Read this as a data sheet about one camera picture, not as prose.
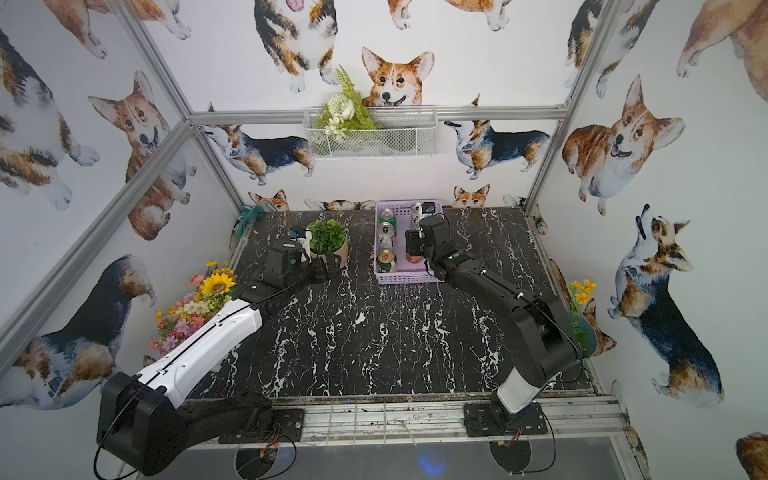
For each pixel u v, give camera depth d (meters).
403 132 0.92
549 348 0.45
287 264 0.61
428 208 0.77
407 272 1.01
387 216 1.07
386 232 0.97
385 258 0.94
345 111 0.77
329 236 0.95
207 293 0.75
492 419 0.69
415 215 1.03
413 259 1.04
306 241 0.73
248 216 1.21
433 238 0.66
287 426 0.74
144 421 0.39
